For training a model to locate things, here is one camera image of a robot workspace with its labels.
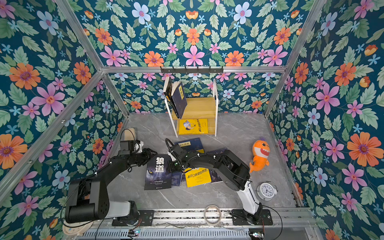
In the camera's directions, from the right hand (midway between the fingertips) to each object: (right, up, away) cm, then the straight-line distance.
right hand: (167, 169), depth 87 cm
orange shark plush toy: (+57, +12, +3) cm, 58 cm away
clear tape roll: (+25, -22, -15) cm, 37 cm away
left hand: (-7, +11, +1) cm, 13 cm away
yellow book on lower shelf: (+14, +26, +18) cm, 34 cm away
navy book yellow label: (+7, +40, -6) cm, 42 cm away
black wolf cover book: (-5, -2, -3) cm, 6 cm away
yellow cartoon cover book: (+18, -4, -2) cm, 18 cm away
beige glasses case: (-32, +19, +17) cm, 41 cm away
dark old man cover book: (+28, -4, -1) cm, 28 cm away
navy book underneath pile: (+6, -4, -1) cm, 7 cm away
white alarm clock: (+55, -9, -9) cm, 57 cm away
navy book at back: (+14, +13, +11) cm, 22 cm away
